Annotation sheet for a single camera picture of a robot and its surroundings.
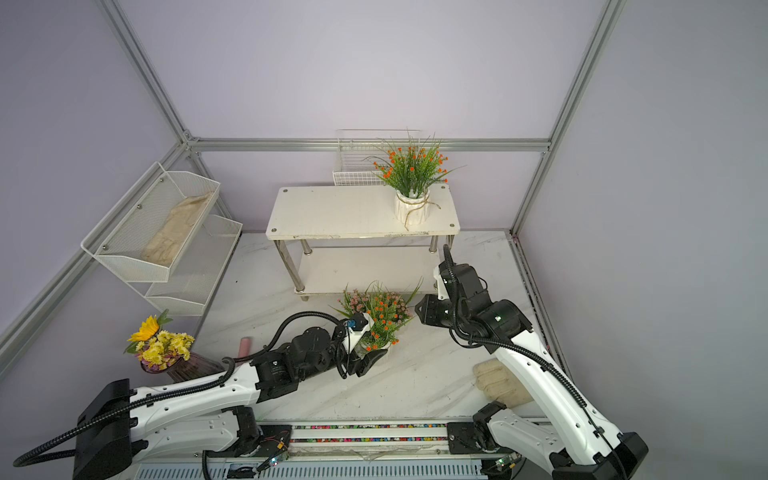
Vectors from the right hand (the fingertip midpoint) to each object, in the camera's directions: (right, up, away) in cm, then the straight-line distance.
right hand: (422, 314), depth 72 cm
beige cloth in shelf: (-67, +18, +4) cm, 69 cm away
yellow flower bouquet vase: (-57, -6, -9) cm, 58 cm away
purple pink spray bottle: (-52, -13, +15) cm, 56 cm away
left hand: (-12, -7, +1) cm, 14 cm away
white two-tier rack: (-21, +19, +1) cm, 28 cm away
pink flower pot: (-18, +1, +10) cm, 21 cm away
